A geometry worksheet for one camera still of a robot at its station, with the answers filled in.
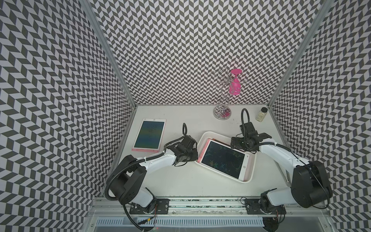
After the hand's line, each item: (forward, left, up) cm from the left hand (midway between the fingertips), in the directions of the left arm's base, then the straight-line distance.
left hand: (197, 157), depth 86 cm
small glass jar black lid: (+31, -48, +3) cm, 57 cm away
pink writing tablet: (+1, -15, 0) cm, 15 cm away
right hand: (+6, -26, +2) cm, 27 cm away
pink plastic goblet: (+42, -27, +18) cm, 53 cm away
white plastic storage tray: (-9, -31, -1) cm, 32 cm away
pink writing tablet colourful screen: (+18, +33, -4) cm, 38 cm away
